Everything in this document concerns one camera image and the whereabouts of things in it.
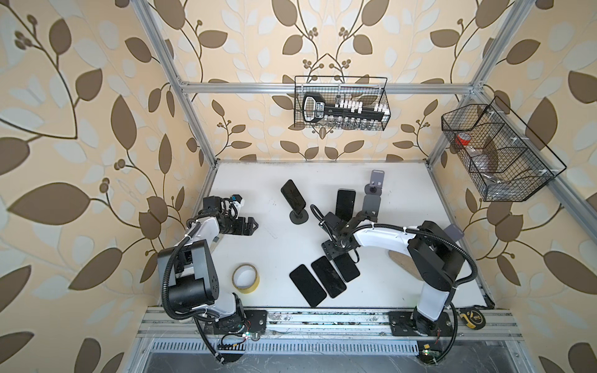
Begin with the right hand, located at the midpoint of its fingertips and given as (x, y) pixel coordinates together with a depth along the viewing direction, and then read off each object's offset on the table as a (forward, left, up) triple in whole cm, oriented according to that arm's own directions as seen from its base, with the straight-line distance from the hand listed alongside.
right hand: (334, 249), depth 92 cm
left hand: (+9, +37, +8) cm, 39 cm away
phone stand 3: (+1, -44, +9) cm, 45 cm away
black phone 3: (+19, +16, +11) cm, 27 cm away
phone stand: (+14, +13, +1) cm, 20 cm away
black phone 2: (-8, -4, +2) cm, 9 cm away
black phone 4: (+12, -4, +15) cm, 19 cm away
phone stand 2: (+14, -16, +12) cm, 24 cm away
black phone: (-13, +11, 0) cm, 17 cm away
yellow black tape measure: (-26, -41, +3) cm, 49 cm away
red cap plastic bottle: (+27, -49, +32) cm, 64 cm away
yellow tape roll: (-15, +33, +1) cm, 36 cm away
